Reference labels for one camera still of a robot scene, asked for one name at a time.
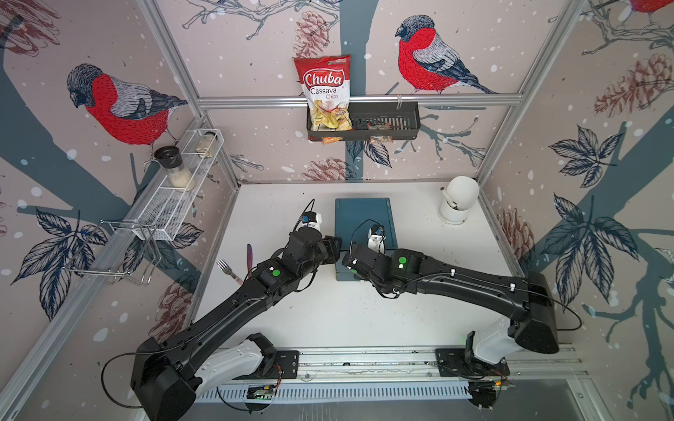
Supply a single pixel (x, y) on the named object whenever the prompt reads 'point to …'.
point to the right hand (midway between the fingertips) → (359, 263)
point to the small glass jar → (206, 144)
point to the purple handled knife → (249, 258)
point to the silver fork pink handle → (223, 267)
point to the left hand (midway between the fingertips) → (342, 237)
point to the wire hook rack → (117, 250)
